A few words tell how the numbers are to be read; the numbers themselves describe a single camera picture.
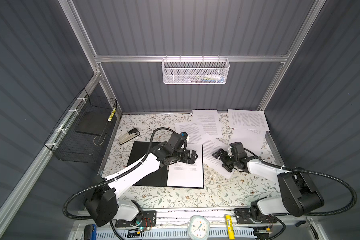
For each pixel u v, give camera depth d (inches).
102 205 15.9
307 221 28.4
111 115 32.2
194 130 43.2
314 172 16.8
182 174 34.9
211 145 40.1
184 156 27.4
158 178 35.7
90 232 26.5
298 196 17.1
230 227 27.3
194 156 27.9
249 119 45.7
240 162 27.1
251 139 41.8
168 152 23.4
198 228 27.0
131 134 40.8
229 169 32.6
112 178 17.0
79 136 28.3
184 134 28.5
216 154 33.1
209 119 46.1
